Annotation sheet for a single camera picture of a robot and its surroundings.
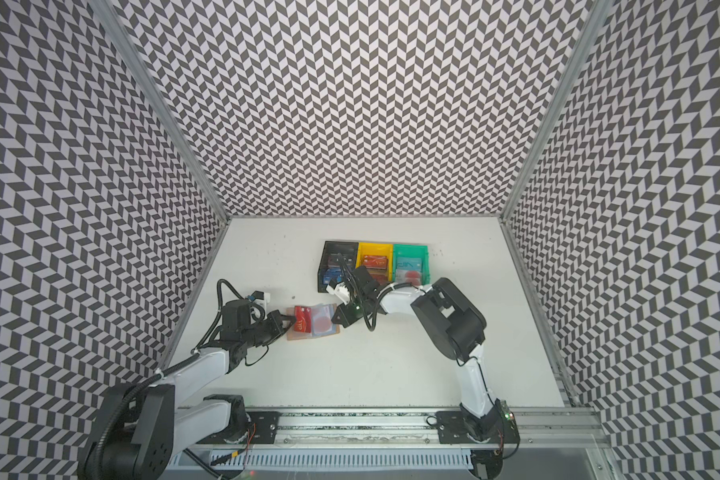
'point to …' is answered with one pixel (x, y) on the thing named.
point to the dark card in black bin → (335, 260)
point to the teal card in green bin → (408, 263)
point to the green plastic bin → (412, 251)
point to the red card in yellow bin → (375, 262)
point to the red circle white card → (321, 319)
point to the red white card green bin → (409, 275)
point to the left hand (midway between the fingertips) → (296, 321)
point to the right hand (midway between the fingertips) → (338, 322)
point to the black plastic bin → (333, 247)
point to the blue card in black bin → (332, 273)
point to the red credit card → (302, 319)
